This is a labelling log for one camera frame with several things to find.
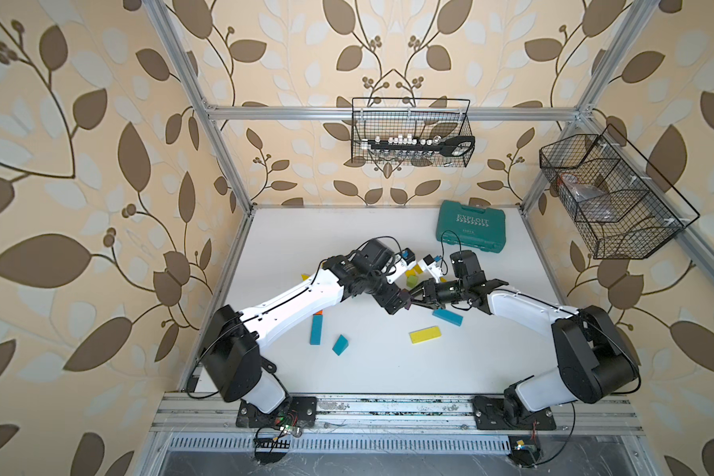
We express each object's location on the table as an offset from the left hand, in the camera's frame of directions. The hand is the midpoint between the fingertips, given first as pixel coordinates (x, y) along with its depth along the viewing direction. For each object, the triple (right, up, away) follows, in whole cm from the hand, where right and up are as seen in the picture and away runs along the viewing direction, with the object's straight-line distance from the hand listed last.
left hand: (399, 289), depth 78 cm
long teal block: (-24, -14, +11) cm, 30 cm away
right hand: (+2, -4, +5) cm, 7 cm away
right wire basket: (+55, +22, -5) cm, 59 cm away
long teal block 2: (+17, -11, +13) cm, 24 cm away
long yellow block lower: (+9, -16, +10) cm, 20 cm away
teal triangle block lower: (-16, -18, +7) cm, 25 cm away
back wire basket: (+12, +49, +18) cm, 53 cm away
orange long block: (-24, -10, +15) cm, 30 cm away
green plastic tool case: (+30, +17, +30) cm, 46 cm away
